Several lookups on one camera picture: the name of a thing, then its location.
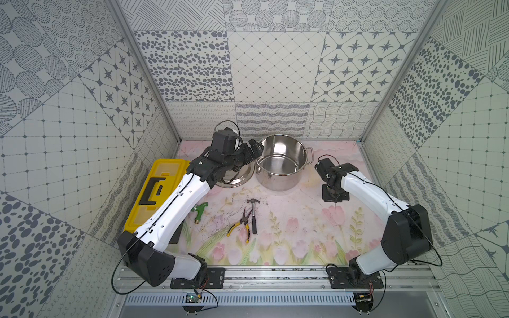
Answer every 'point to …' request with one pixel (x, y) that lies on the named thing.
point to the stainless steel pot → (282, 164)
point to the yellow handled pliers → (244, 220)
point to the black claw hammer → (254, 217)
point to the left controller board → (192, 297)
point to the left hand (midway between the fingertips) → (256, 147)
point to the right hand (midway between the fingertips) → (336, 200)
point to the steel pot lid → (236, 179)
